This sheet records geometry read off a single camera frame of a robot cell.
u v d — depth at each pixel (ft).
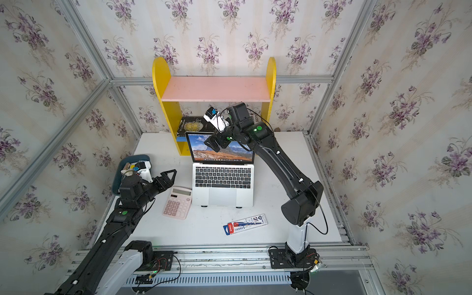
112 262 1.61
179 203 2.87
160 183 2.23
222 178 3.41
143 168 2.27
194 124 3.41
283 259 2.39
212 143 2.12
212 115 2.02
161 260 2.39
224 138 2.09
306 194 1.47
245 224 2.68
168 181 2.28
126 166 3.25
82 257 2.50
